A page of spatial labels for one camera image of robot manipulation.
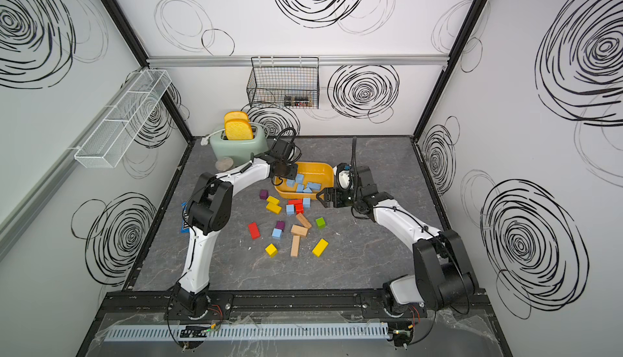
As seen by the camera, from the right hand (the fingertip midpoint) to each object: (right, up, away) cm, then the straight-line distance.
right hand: (328, 195), depth 86 cm
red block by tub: (-11, -6, +8) cm, 15 cm away
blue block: (-19, -14, +1) cm, 23 cm away
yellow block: (-21, -6, +9) cm, 24 cm away
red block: (-12, -4, +10) cm, 16 cm away
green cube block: (-3, -11, +3) cm, 12 cm away
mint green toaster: (-36, +16, +14) cm, 42 cm away
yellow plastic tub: (-2, +7, +20) cm, 21 cm away
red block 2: (-28, -14, +6) cm, 32 cm away
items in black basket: (-11, +34, +1) cm, 36 cm away
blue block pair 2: (-11, +5, +13) cm, 18 cm away
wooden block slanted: (-9, -10, +6) cm, 15 cm away
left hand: (-14, +8, +18) cm, 24 cm away
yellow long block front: (-3, -18, -1) cm, 19 cm away
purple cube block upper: (-26, -1, +13) cm, 29 cm away
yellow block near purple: (-22, -4, +11) cm, 25 cm away
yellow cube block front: (-20, -19, -3) cm, 27 cm away
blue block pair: (-15, +3, +14) cm, 21 cm away
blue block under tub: (-8, -5, +10) cm, 14 cm away
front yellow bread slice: (-35, +25, +11) cm, 45 cm away
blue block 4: (-8, 0, +13) cm, 15 cm away
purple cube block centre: (-18, -12, +5) cm, 22 cm away
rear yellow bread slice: (-37, +31, +11) cm, 50 cm away
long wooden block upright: (-12, -18, -1) cm, 21 cm away
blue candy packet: (-53, -12, +4) cm, 55 cm away
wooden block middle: (-11, -13, +1) cm, 17 cm away
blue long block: (-5, +2, +15) cm, 16 cm away
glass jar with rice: (-39, +11, +6) cm, 41 cm away
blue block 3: (-11, +1, +14) cm, 18 cm away
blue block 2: (-14, -7, +8) cm, 18 cm away
